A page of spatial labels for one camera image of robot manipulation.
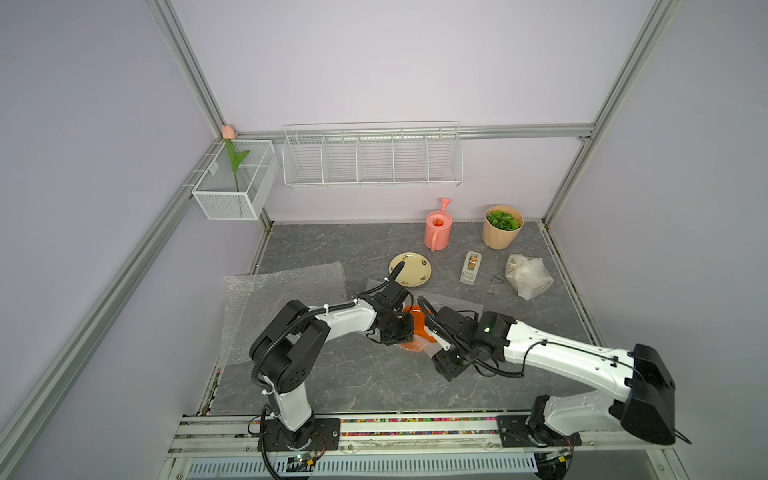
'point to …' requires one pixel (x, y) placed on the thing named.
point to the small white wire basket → (246, 194)
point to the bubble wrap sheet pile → (251, 300)
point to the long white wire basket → (373, 154)
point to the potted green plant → (501, 226)
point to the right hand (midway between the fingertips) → (444, 359)
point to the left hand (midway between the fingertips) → (415, 340)
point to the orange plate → (420, 330)
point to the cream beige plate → (417, 270)
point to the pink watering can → (438, 224)
